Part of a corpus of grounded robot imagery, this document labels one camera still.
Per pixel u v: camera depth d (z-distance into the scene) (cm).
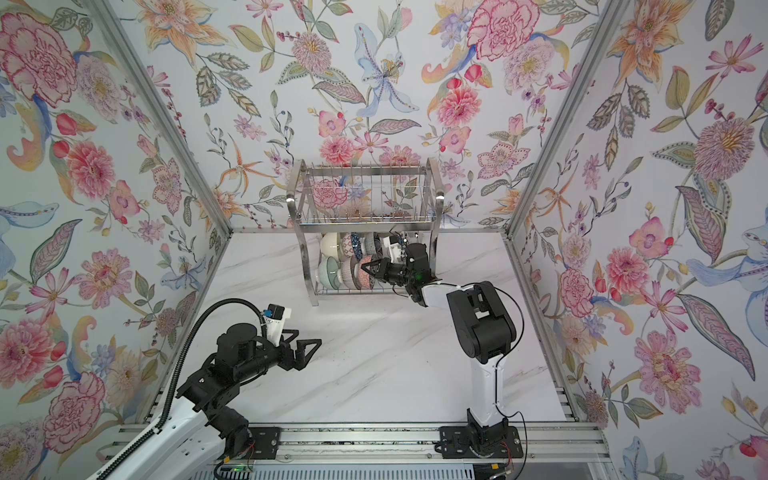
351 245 101
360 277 93
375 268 88
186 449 58
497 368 56
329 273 95
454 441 74
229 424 65
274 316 67
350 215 119
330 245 101
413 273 80
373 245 101
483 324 54
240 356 59
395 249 90
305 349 68
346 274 95
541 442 75
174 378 51
